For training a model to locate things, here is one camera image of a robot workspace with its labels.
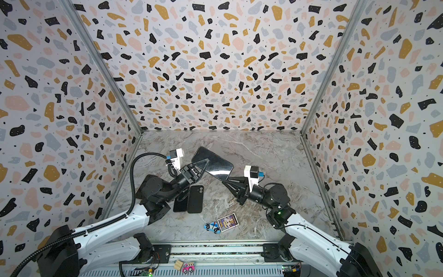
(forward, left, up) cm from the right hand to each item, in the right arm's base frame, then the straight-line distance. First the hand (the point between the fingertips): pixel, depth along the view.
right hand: (223, 180), depth 62 cm
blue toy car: (-8, +5, -30) cm, 32 cm away
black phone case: (+5, +17, -33) cm, 37 cm away
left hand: (+4, +5, +6) cm, 9 cm away
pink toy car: (-24, +14, -29) cm, 40 cm away
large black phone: (+3, +23, -29) cm, 37 cm away
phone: (+5, +3, +3) cm, 6 cm away
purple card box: (-6, -1, -30) cm, 31 cm away
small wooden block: (-23, +19, -30) cm, 42 cm away
